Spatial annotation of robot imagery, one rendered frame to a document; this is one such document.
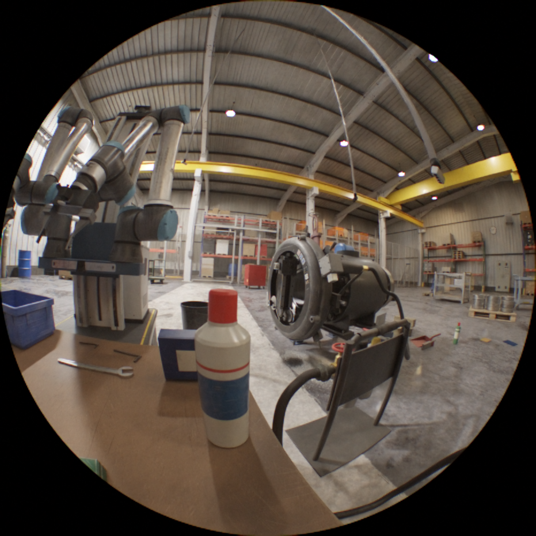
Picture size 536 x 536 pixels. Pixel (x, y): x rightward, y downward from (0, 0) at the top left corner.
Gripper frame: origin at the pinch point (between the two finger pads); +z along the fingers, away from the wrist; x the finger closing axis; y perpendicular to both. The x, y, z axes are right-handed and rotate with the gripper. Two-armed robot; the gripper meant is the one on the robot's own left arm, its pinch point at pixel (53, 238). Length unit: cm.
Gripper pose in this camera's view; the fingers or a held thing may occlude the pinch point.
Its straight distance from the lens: 52.9
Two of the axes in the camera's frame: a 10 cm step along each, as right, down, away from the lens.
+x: 9.3, 1.7, 3.3
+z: -0.1, 9.1, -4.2
